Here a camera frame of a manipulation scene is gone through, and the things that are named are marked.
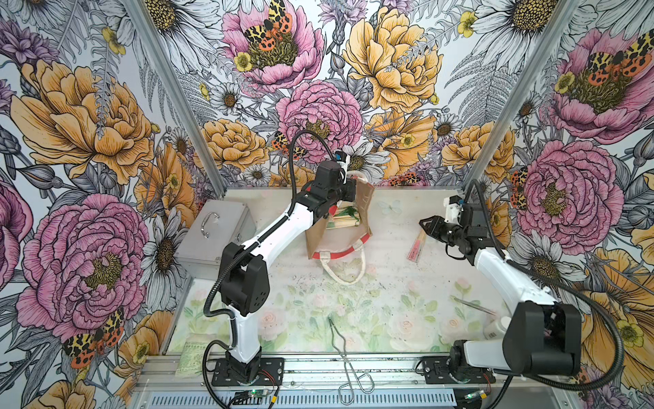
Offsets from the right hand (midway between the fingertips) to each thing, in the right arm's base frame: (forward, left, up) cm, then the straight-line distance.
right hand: (420, 227), depth 87 cm
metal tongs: (-40, +22, -17) cm, 49 cm away
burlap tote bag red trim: (-1, +26, -10) cm, 28 cm away
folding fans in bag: (+16, +25, -10) cm, 31 cm away
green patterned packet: (-35, +71, -13) cm, 80 cm away
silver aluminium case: (+5, +69, 0) cm, 69 cm away
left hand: (+10, +22, +9) cm, 26 cm away
